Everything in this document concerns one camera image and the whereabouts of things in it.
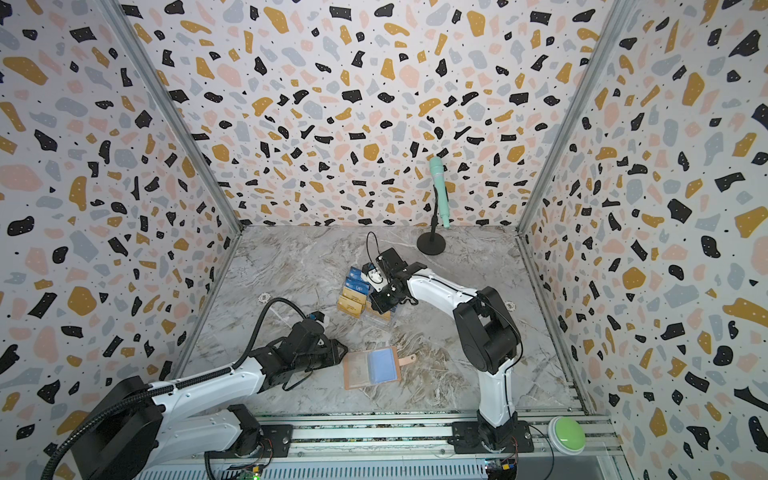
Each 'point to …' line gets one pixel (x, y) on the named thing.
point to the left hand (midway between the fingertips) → (351, 347)
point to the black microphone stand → (433, 242)
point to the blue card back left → (355, 273)
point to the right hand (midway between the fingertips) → (373, 300)
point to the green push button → (566, 435)
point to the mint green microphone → (437, 168)
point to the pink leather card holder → (374, 366)
